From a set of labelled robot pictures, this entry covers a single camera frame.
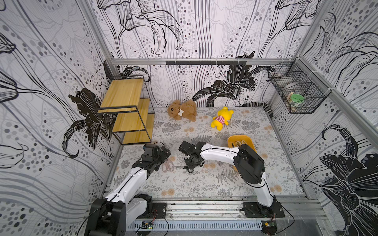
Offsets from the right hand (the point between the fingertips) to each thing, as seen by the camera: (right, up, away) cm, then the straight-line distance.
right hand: (193, 162), depth 92 cm
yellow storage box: (+28, +14, +7) cm, 32 cm away
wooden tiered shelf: (-35, +39, -14) cm, 54 cm away
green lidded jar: (+57, +39, -14) cm, 70 cm away
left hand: (-15, +4, -4) cm, 16 cm away
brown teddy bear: (-4, +34, +13) cm, 37 cm away
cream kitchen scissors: (+31, +11, +4) cm, 33 cm away
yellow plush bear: (+23, +30, +14) cm, 40 cm away
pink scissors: (-15, -1, -4) cm, 16 cm away
